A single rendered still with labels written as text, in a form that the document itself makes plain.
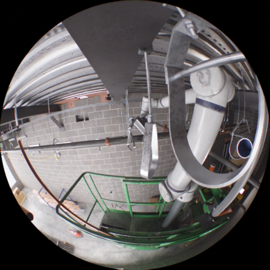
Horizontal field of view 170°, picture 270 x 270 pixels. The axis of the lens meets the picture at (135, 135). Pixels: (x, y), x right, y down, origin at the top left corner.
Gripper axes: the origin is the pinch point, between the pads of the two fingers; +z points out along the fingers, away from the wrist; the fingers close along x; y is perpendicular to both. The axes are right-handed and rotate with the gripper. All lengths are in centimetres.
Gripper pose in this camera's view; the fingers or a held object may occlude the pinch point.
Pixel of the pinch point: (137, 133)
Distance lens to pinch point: 60.0
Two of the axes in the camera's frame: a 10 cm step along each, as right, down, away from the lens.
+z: -2.9, 6.2, -7.3
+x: -6.5, -6.9, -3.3
